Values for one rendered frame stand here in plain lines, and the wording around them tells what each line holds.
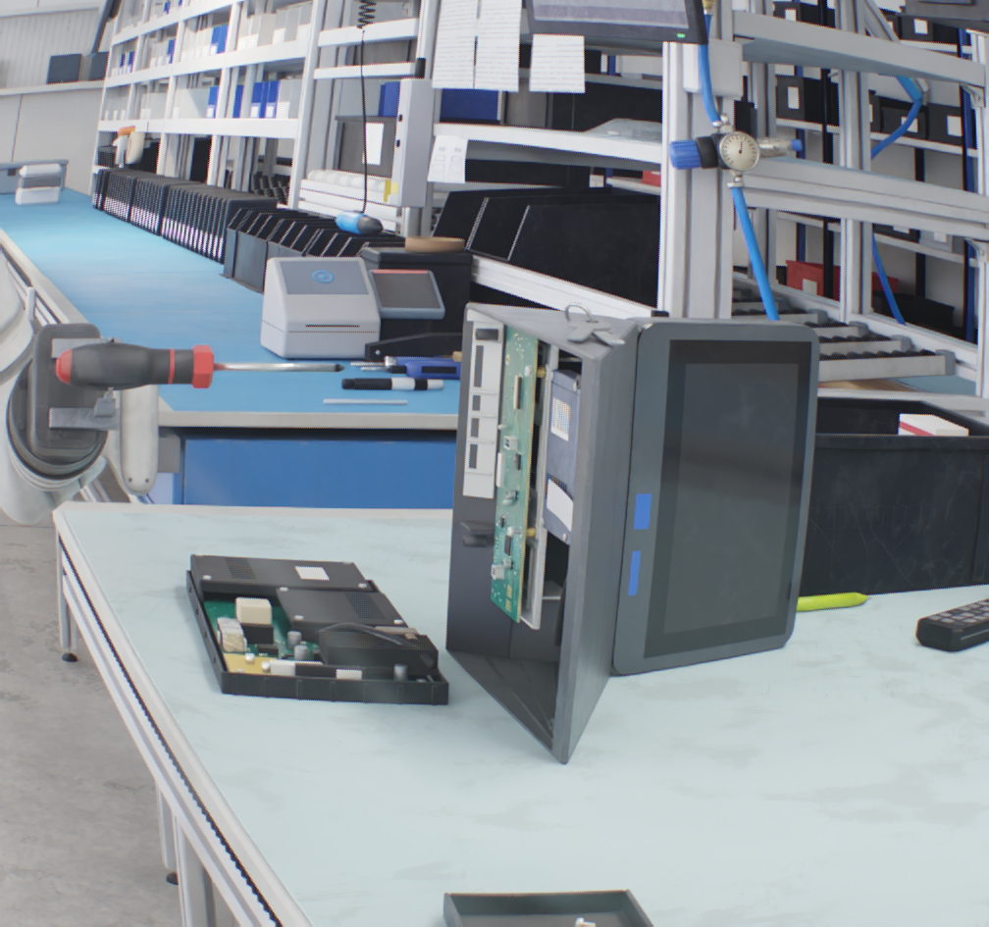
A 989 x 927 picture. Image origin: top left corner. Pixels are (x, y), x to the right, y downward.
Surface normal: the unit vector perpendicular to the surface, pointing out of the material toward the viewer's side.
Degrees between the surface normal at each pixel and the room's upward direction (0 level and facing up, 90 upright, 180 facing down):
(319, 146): 90
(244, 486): 90
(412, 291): 32
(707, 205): 90
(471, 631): 90
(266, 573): 0
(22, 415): 71
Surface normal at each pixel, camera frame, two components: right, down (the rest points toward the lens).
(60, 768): 0.06, -0.99
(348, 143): -0.95, -0.01
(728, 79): 0.30, 0.16
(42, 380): 0.26, -0.16
